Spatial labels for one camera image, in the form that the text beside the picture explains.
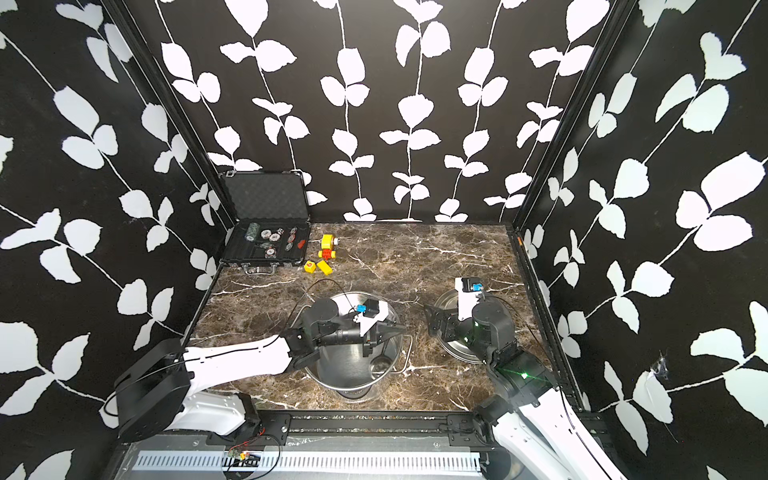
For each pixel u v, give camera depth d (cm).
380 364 80
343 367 86
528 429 59
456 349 88
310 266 104
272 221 117
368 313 59
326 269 107
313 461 70
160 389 42
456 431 73
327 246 108
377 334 64
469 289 59
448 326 61
